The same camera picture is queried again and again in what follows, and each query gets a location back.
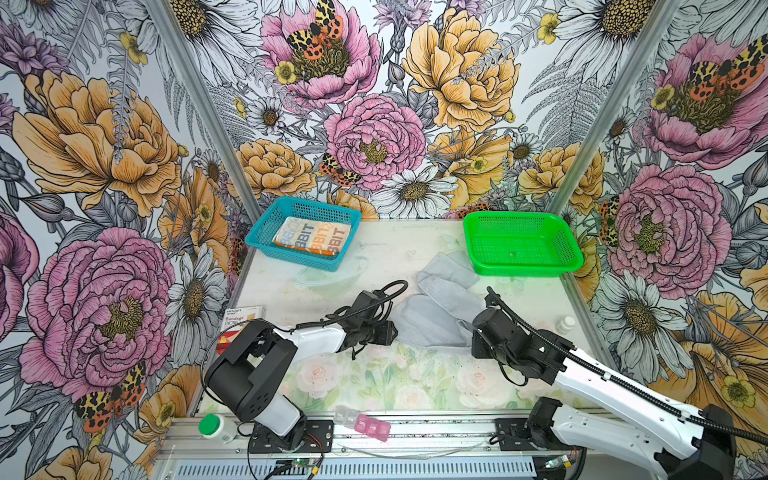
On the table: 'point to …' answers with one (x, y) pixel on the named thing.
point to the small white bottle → (563, 327)
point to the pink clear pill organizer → (369, 425)
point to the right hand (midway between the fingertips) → (479, 347)
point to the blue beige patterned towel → (301, 225)
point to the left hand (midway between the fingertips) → (388, 340)
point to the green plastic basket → (521, 244)
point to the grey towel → (439, 314)
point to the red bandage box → (235, 321)
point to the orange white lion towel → (323, 244)
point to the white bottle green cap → (217, 427)
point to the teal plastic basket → (260, 229)
